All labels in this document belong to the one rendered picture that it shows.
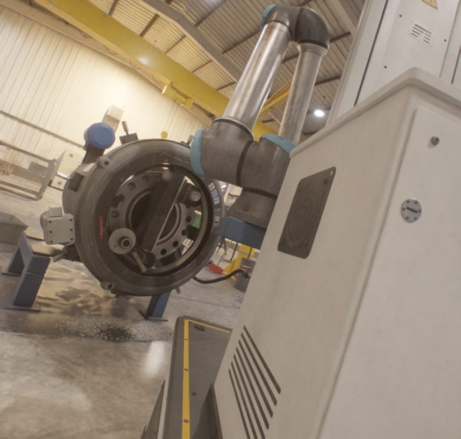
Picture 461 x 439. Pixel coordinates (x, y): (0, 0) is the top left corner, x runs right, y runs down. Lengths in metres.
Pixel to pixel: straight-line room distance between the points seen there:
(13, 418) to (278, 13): 1.48
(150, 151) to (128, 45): 11.82
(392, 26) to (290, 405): 0.93
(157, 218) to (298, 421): 1.13
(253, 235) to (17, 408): 0.79
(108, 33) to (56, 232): 11.98
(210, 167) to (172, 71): 12.56
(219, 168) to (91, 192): 0.59
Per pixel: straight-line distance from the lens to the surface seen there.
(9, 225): 2.85
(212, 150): 0.87
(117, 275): 1.36
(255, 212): 0.77
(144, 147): 1.32
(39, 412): 1.09
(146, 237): 1.34
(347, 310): 0.28
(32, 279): 1.66
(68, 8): 13.05
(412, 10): 1.08
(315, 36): 1.21
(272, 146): 0.84
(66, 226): 1.29
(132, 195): 1.44
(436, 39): 1.09
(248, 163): 0.83
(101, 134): 2.00
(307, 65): 1.20
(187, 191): 1.33
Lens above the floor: 0.63
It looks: 6 degrees up
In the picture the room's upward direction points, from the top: 19 degrees clockwise
